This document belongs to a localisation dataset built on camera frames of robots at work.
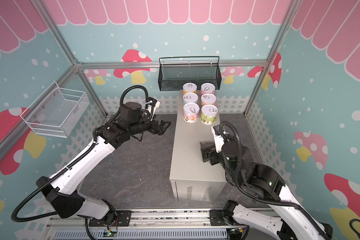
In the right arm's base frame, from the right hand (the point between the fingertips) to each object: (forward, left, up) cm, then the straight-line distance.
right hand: (211, 140), depth 59 cm
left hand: (+14, +21, -5) cm, 26 cm away
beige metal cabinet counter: (-14, +8, -6) cm, 17 cm away
